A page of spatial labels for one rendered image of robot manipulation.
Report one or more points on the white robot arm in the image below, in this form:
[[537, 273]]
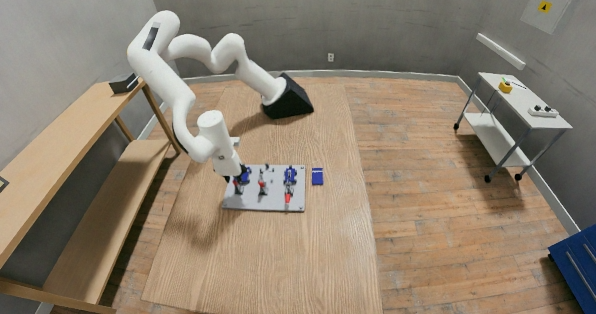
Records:
[[143, 56]]

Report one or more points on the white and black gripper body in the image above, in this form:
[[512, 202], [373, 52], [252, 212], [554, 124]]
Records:
[[229, 166]]

